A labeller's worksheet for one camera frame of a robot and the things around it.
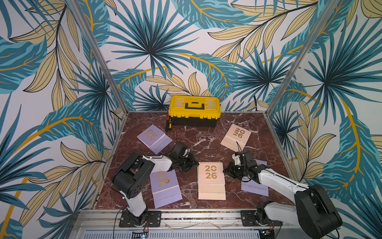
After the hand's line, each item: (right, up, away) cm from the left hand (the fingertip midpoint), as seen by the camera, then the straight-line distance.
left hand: (200, 165), depth 88 cm
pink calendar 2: (+6, -8, -4) cm, 11 cm away
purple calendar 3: (+29, -10, -4) cm, 31 cm away
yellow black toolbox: (-3, +33, +10) cm, 35 cm away
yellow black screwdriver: (-21, +26, +22) cm, 40 cm away
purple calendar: (-31, +15, +15) cm, 37 cm away
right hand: (+13, -3, -1) cm, 13 cm away
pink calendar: (+27, +18, +18) cm, 37 cm away
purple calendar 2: (-20, -11, -6) cm, 23 cm away
